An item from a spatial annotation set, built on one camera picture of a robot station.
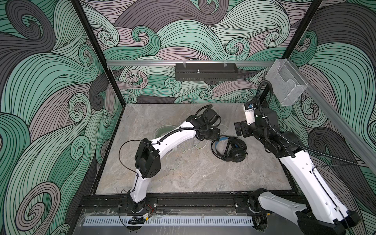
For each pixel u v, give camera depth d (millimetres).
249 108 563
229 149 938
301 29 781
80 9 719
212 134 716
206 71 974
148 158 472
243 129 593
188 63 930
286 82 792
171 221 697
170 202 751
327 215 353
